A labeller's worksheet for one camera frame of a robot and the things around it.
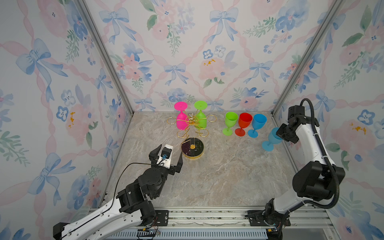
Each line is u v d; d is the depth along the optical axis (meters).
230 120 0.96
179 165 0.60
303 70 0.92
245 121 0.96
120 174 0.90
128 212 0.48
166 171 0.57
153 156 0.59
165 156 0.52
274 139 0.81
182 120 0.77
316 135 0.51
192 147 0.98
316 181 0.46
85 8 0.69
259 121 0.95
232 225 0.73
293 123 0.60
